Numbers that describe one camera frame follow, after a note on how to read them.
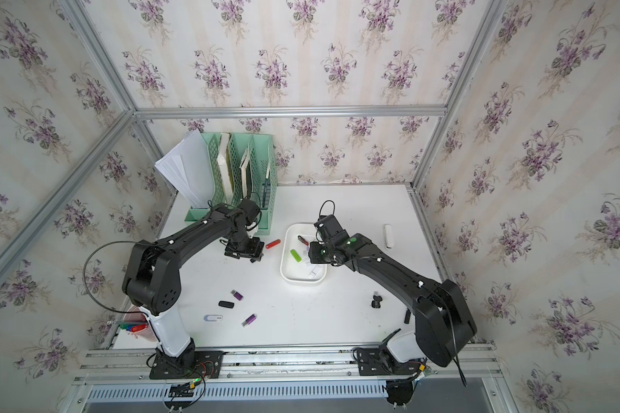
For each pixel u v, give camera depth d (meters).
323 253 0.71
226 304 0.85
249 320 0.82
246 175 1.01
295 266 0.94
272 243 0.99
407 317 0.82
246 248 0.79
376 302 0.84
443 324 0.41
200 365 0.72
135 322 0.74
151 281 0.48
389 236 0.98
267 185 1.05
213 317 0.82
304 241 0.99
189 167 0.96
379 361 0.66
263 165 1.15
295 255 0.96
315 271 0.92
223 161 0.93
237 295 0.87
